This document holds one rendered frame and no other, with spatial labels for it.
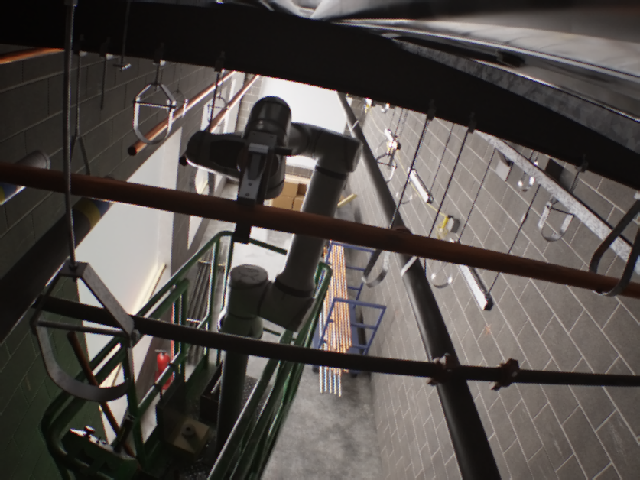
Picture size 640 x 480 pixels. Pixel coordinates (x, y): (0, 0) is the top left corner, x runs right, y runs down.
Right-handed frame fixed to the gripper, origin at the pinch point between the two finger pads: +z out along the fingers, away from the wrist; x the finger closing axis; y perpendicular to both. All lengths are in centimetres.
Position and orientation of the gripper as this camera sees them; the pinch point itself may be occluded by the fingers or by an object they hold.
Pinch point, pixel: (245, 212)
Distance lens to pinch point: 63.9
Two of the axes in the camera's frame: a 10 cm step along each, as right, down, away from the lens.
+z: -0.2, 7.2, -7.0
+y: 9.7, 1.7, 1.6
